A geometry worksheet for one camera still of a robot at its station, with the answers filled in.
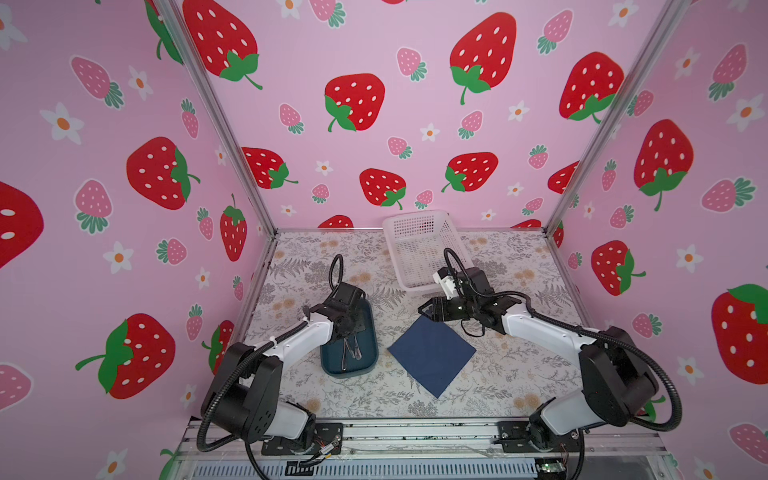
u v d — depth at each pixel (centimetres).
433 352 88
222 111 86
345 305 70
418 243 117
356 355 84
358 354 84
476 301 68
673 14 69
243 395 43
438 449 73
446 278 79
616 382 43
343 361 88
